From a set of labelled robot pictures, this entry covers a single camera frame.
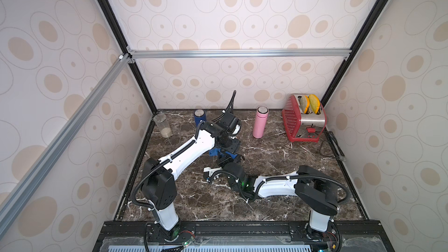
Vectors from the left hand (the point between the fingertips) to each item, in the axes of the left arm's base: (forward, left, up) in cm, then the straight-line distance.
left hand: (237, 146), depth 82 cm
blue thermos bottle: (+17, +19, +3) cm, 26 cm away
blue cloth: (-3, +10, +1) cm, 10 cm away
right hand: (-3, +7, 0) cm, 8 cm away
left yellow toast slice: (+28, -38, +3) cm, 47 cm away
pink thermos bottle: (+18, -13, -2) cm, 22 cm away
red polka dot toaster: (+15, -35, -3) cm, 38 cm away
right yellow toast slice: (+26, -43, +4) cm, 50 cm away
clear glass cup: (+20, +43, -4) cm, 47 cm away
